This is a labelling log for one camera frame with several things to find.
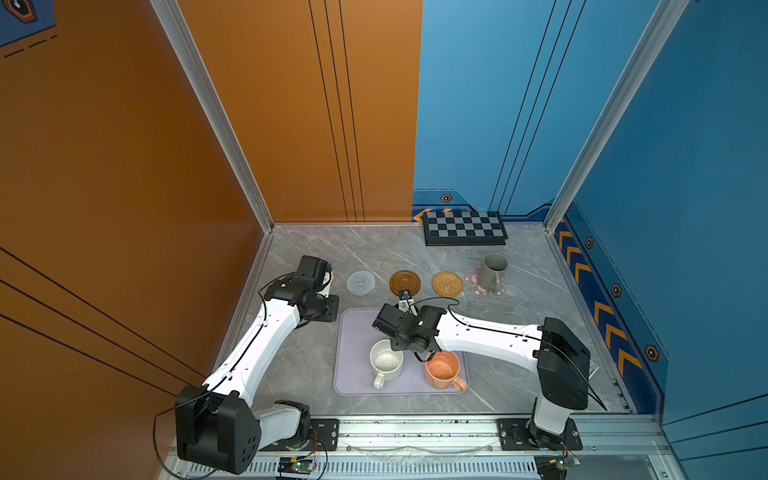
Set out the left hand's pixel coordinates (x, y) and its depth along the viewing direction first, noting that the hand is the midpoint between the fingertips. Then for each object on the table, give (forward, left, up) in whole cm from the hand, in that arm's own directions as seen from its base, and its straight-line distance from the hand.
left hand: (329, 307), depth 82 cm
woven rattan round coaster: (+16, -36, -12) cm, 42 cm away
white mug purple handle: (-2, -2, +17) cm, 17 cm away
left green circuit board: (-35, +5, -14) cm, 38 cm away
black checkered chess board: (+41, -44, -10) cm, 61 cm away
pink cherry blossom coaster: (+20, -45, -13) cm, 51 cm away
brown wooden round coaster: (+17, -21, -12) cm, 30 cm away
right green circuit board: (-34, -59, -12) cm, 69 cm away
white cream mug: (-11, -17, -12) cm, 23 cm away
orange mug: (-13, -31, -12) cm, 36 cm away
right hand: (-6, -19, -5) cm, 21 cm away
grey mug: (+14, -48, -2) cm, 50 cm away
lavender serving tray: (-4, -6, -12) cm, 14 cm away
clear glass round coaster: (+16, -6, -12) cm, 22 cm away
